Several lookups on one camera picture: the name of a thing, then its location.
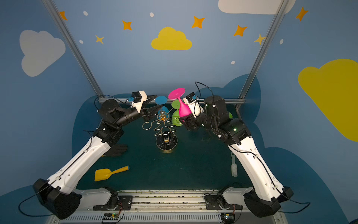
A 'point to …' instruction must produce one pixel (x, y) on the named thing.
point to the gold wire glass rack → (165, 141)
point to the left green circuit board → (110, 216)
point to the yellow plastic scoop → (103, 174)
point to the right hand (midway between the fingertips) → (187, 113)
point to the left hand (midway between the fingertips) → (156, 97)
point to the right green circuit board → (228, 218)
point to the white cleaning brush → (233, 166)
